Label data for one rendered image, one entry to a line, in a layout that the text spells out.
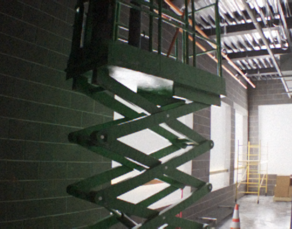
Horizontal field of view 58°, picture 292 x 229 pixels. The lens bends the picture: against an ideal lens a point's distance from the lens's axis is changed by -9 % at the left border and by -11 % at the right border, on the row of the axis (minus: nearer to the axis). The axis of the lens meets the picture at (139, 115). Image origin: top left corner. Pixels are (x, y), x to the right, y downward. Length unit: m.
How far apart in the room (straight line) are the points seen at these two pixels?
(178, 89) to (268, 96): 9.09
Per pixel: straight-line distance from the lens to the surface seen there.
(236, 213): 5.09
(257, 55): 8.52
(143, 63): 2.34
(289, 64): 7.31
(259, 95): 11.69
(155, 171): 2.50
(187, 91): 2.79
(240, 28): 6.87
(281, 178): 10.09
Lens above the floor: 1.57
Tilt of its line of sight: 7 degrees up
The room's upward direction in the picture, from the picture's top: 2 degrees clockwise
